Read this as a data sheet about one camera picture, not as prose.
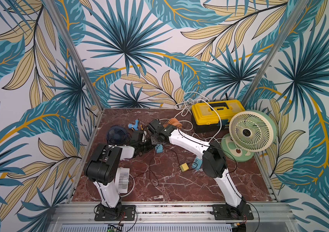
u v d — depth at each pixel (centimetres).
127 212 73
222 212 73
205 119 94
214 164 54
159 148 94
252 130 76
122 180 75
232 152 93
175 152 95
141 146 81
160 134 67
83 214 74
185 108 114
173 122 95
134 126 107
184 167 87
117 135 93
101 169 48
